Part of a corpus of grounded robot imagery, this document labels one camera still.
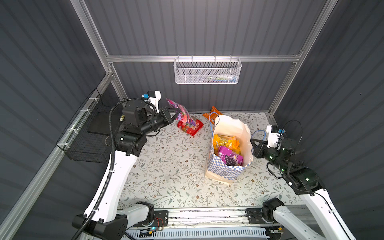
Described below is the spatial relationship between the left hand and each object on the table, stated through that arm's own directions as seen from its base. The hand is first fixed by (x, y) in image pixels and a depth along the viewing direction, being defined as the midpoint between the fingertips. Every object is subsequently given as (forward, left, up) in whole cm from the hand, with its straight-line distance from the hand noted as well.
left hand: (181, 110), depth 61 cm
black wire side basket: (+1, +47, -17) cm, 50 cm away
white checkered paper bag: (+9, -29, -22) cm, 37 cm away
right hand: (-8, -32, -13) cm, 35 cm away
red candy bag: (+22, -4, -39) cm, 45 cm away
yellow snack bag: (0, -25, -26) cm, 36 cm away
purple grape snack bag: (-9, -23, -27) cm, 36 cm away
